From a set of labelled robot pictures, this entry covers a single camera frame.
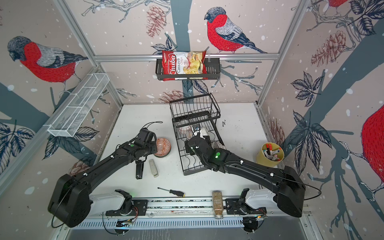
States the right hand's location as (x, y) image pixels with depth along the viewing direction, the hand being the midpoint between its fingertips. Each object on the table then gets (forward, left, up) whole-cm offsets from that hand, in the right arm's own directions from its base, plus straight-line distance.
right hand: (190, 142), depth 78 cm
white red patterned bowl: (+15, +6, -13) cm, 21 cm away
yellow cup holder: (-6, -37, -5) cm, 38 cm away
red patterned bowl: (+4, +19, -14) cm, 23 cm away
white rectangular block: (-9, +22, -15) cm, 28 cm away
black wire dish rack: (+32, 0, -15) cm, 35 cm away
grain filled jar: (-25, -14, -15) cm, 33 cm away
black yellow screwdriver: (-21, +6, -17) cm, 28 cm away
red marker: (+3, -44, -6) cm, 44 cm away
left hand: (+1, +23, -8) cm, 24 cm away
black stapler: (-10, +30, -14) cm, 34 cm away
